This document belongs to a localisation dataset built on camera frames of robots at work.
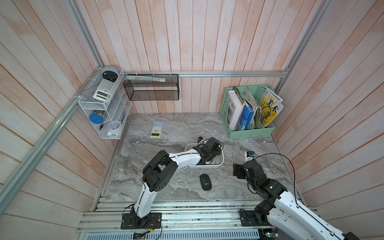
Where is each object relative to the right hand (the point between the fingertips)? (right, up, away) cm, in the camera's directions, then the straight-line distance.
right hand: (239, 163), depth 82 cm
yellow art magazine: (+29, +36, +18) cm, 49 cm away
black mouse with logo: (-19, -11, +1) cm, 22 cm away
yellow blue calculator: (-53, +19, +28) cm, 63 cm away
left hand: (-10, +5, +10) cm, 15 cm away
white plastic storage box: (-11, 0, +8) cm, 14 cm away
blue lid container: (-77, +25, -6) cm, 81 cm away
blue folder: (+9, +27, +13) cm, 32 cm away
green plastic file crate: (+28, +19, +22) cm, 41 cm away
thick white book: (0, +32, +8) cm, 33 cm away
